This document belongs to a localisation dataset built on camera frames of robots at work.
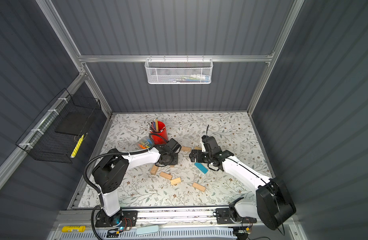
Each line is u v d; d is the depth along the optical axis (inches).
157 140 34.8
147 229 27.0
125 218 28.5
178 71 44.0
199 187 32.6
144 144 39.4
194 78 36.0
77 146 27.0
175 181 33.3
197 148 39.3
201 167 36.0
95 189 20.1
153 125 37.9
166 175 35.0
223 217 28.9
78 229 27.3
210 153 25.7
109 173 19.5
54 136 28.0
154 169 34.8
